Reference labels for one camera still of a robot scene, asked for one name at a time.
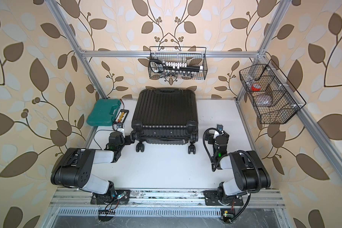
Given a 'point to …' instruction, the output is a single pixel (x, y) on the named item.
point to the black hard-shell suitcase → (166, 116)
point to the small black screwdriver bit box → (121, 116)
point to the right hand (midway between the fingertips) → (216, 130)
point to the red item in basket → (256, 87)
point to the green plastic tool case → (104, 112)
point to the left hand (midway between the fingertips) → (123, 131)
